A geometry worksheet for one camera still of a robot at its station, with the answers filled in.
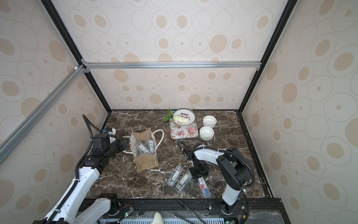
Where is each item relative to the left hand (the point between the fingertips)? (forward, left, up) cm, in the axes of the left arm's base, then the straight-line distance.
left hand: (130, 138), depth 79 cm
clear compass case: (0, -4, -11) cm, 12 cm away
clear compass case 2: (-15, -26, -17) cm, 34 cm away
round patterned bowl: (+37, -33, -18) cm, 53 cm away
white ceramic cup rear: (+29, -51, -18) cm, 62 cm away
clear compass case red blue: (+3, -9, -11) cm, 15 cm away
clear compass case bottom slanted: (-18, -31, -17) cm, 40 cm away
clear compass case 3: (-21, -43, -18) cm, 51 cm away
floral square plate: (+19, -27, -19) cm, 38 cm away
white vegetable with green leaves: (+29, -25, -15) cm, 41 cm away
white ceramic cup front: (+16, -48, -17) cm, 53 cm away
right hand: (-15, -43, -20) cm, 50 cm away
